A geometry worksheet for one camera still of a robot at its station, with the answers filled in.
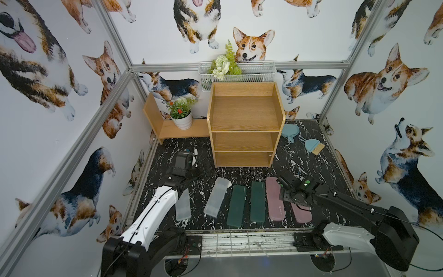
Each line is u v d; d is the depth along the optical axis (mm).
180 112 977
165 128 1104
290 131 1156
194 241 751
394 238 402
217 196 881
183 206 840
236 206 841
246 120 786
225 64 789
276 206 836
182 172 617
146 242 414
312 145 1089
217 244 751
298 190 592
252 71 933
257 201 865
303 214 818
